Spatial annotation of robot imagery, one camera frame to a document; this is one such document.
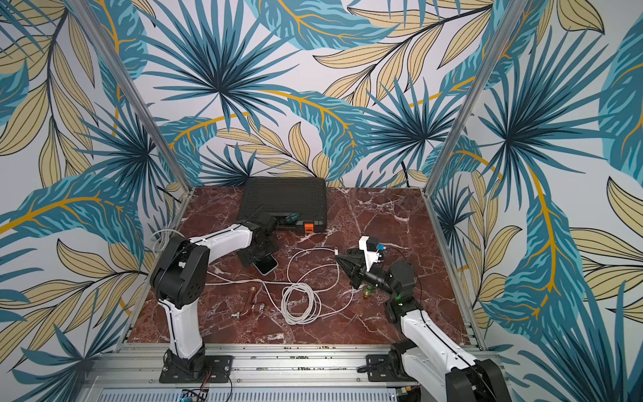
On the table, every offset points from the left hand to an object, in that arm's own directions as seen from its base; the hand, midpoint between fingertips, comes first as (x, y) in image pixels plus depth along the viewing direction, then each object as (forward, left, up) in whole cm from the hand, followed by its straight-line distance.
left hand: (264, 256), depth 97 cm
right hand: (-14, -23, +21) cm, 34 cm away
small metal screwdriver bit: (-20, 0, +2) cm, 20 cm away
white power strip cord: (+11, +42, 0) cm, 43 cm away
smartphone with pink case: (-3, -1, 0) cm, 4 cm away
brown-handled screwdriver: (-16, +2, 0) cm, 17 cm away
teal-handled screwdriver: (+12, -10, +9) cm, 18 cm away
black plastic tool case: (+26, -4, +7) cm, 27 cm away
